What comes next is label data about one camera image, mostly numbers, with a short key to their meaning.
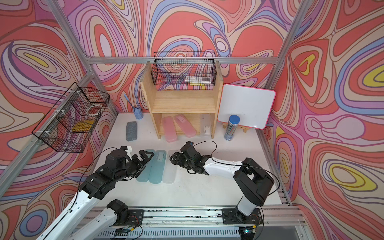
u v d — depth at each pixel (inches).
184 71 38.8
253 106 40.2
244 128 41.3
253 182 17.7
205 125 40.0
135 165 24.7
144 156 25.3
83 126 28.2
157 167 35.2
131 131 41.7
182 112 33.7
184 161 29.0
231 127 35.9
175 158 30.2
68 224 16.5
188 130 40.2
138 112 44.0
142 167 24.7
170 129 40.2
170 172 35.0
